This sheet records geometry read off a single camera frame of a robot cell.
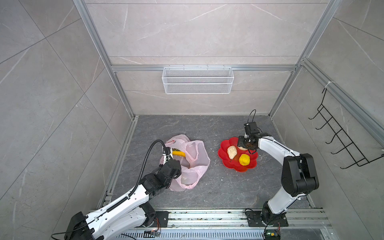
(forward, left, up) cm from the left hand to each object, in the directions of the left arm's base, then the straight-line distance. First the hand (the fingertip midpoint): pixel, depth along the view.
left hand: (176, 157), depth 79 cm
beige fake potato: (+8, -34, -9) cm, 36 cm away
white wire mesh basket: (+51, -13, +15) cm, 54 cm away
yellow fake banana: (+9, 0, -11) cm, 14 cm away
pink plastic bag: (0, -9, -11) cm, 14 cm away
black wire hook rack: (-7, -77, +18) cm, 79 cm away
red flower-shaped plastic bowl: (+3, -36, -14) cm, 38 cm away
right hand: (+14, -41, -8) cm, 44 cm away
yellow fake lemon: (+2, -41, -10) cm, 42 cm away
